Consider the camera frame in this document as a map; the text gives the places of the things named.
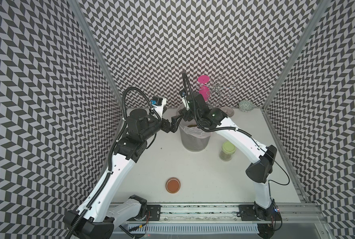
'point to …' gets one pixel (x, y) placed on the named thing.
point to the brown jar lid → (173, 184)
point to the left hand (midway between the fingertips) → (173, 113)
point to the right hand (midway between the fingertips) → (190, 106)
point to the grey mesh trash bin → (193, 138)
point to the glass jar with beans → (224, 157)
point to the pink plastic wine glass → (204, 90)
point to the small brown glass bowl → (228, 110)
